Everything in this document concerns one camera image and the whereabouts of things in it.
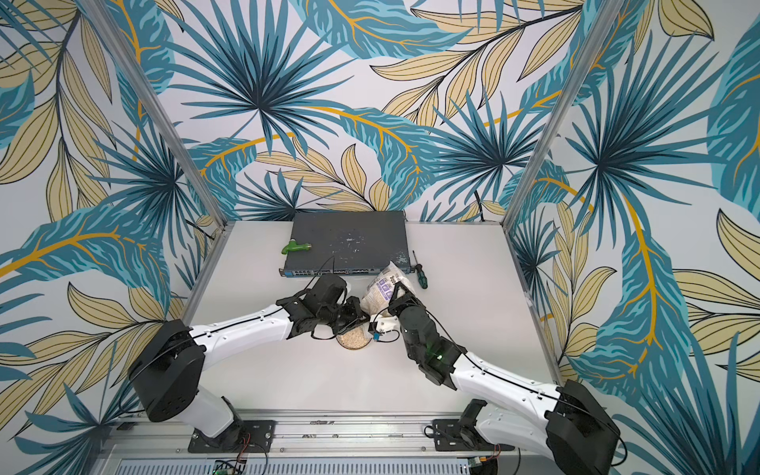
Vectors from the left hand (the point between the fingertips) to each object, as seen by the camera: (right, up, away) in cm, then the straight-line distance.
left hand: (370, 320), depth 82 cm
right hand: (+5, +10, -8) cm, 14 cm away
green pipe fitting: (-28, +21, +23) cm, 42 cm away
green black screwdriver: (+17, +9, +18) cm, 27 cm away
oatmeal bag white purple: (+2, +7, -6) cm, 9 cm away
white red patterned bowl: (-4, -6, +3) cm, 8 cm away
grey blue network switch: (-10, +22, +28) cm, 37 cm away
